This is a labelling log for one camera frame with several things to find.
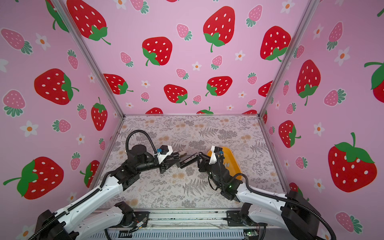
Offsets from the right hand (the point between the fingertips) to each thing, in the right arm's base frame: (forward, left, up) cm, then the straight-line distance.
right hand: (198, 154), depth 77 cm
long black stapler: (-4, +6, -2) cm, 7 cm away
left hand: (-5, +9, +5) cm, 12 cm away
